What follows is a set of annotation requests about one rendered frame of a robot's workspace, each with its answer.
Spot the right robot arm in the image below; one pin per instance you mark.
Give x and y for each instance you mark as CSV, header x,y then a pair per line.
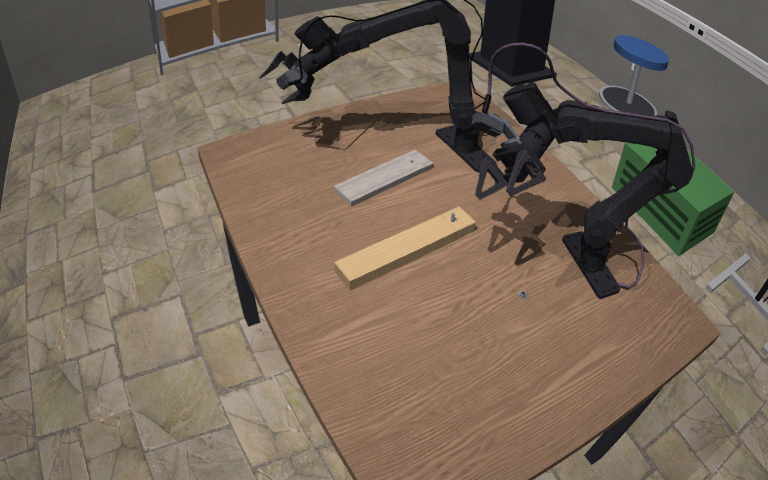
x,y
360,34

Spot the light wooden plank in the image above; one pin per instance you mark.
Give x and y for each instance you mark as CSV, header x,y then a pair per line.
x,y
402,248

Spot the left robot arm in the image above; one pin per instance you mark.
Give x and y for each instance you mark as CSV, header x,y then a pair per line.
x,y
571,120

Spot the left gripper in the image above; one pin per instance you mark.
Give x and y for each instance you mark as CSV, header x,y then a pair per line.
x,y
524,158

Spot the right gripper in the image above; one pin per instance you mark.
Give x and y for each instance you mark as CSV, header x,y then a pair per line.
x,y
308,68

